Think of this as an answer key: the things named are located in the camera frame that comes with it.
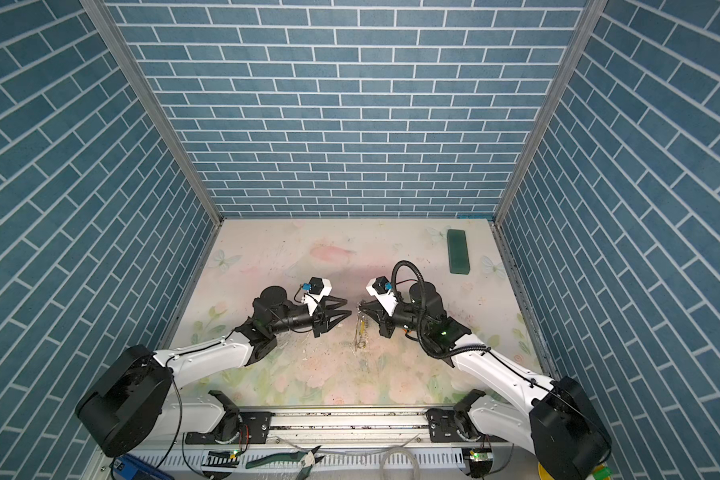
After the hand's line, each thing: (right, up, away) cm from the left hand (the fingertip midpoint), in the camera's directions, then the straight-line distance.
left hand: (347, 310), depth 76 cm
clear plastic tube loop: (+14, -32, -6) cm, 35 cm away
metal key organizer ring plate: (+3, -9, +15) cm, 18 cm away
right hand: (+3, +2, -1) cm, 4 cm away
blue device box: (-48, -34, -9) cm, 60 cm away
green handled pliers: (-9, -33, -7) cm, 35 cm away
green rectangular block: (+38, +14, +33) cm, 52 cm away
